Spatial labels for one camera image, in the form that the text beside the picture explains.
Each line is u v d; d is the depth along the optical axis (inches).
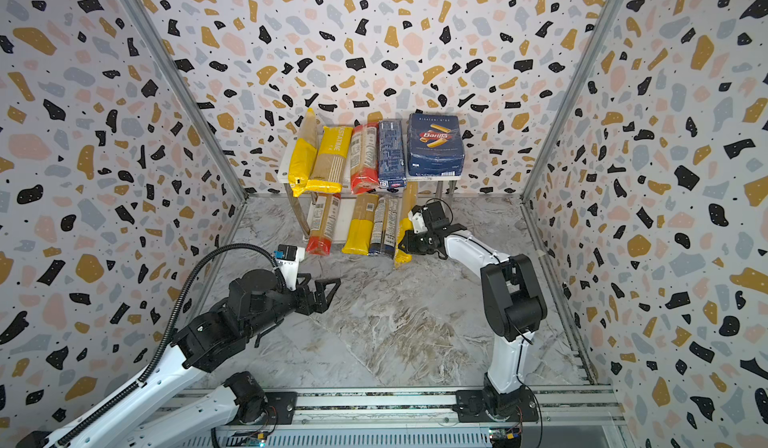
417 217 35.1
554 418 28.9
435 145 31.1
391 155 31.3
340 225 40.9
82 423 15.7
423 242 32.4
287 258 23.4
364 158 30.6
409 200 37.2
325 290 24.2
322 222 39.4
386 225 39.5
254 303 19.5
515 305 19.7
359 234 39.1
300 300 23.7
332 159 31.3
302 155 30.4
